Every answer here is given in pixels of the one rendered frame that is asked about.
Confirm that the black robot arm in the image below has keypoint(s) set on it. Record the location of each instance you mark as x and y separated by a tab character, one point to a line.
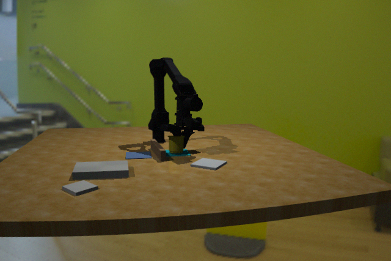
187	99

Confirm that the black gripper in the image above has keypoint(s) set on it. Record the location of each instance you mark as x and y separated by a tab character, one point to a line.
176	129

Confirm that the light grey square tile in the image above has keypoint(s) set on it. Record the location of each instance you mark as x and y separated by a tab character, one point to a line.
209	164

